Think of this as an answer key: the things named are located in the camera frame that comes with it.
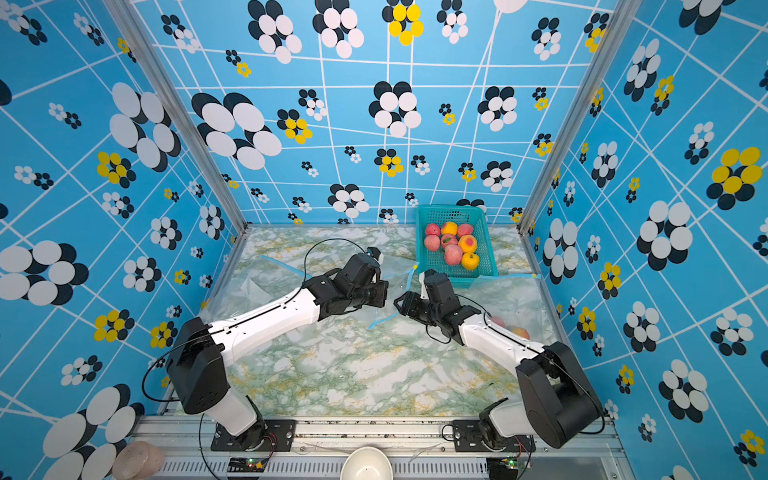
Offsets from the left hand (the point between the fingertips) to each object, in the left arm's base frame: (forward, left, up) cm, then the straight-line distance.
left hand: (392, 287), depth 82 cm
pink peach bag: (+21, -21, -10) cm, 31 cm away
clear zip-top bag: (+15, +43, -18) cm, 49 cm away
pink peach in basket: (+27, -14, -11) cm, 33 cm away
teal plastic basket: (+28, -23, -12) cm, 38 cm away
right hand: (-1, -3, -7) cm, 8 cm away
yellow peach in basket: (+34, -22, -11) cm, 42 cm away
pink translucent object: (-38, +60, -16) cm, 73 cm away
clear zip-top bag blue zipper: (+5, -42, -16) cm, 45 cm away
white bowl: (-39, +6, -15) cm, 42 cm away
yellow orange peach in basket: (+19, -27, -12) cm, 35 cm away
